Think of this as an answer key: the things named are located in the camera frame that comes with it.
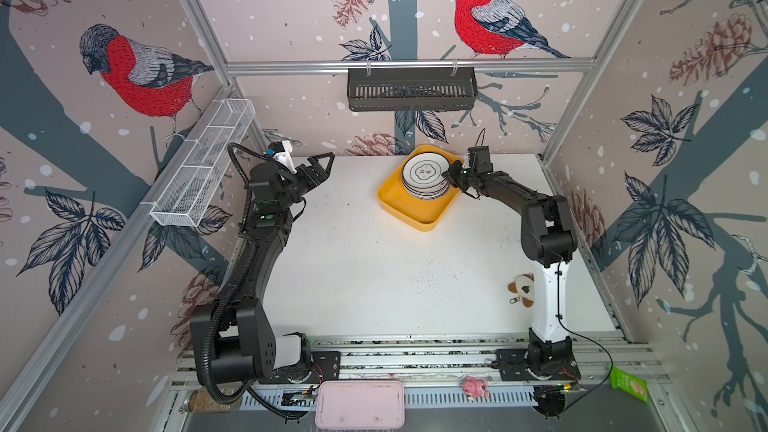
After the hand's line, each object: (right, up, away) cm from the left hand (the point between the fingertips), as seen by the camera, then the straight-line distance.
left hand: (325, 159), depth 76 cm
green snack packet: (+73, -54, -6) cm, 91 cm away
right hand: (+35, -3, +28) cm, 45 cm away
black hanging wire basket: (+25, +27, +28) cm, 46 cm away
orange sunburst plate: (+30, -10, +28) cm, 42 cm away
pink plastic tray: (+10, -57, -9) cm, 59 cm away
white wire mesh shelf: (-34, -1, +3) cm, 34 cm away
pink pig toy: (+37, -55, -7) cm, 66 cm away
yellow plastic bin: (+19, -13, +31) cm, 39 cm away
